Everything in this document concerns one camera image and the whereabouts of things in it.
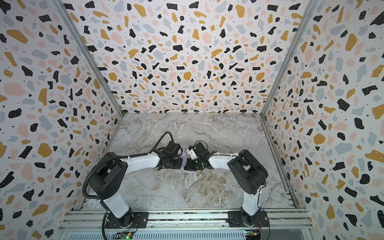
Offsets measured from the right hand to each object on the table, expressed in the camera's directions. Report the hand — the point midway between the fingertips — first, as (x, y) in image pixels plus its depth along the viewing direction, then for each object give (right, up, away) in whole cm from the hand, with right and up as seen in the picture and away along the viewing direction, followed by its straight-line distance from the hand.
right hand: (181, 166), depth 88 cm
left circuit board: (-25, -28, -18) cm, 42 cm away
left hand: (-1, +1, +3) cm, 4 cm away
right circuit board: (+36, -29, -17) cm, 49 cm away
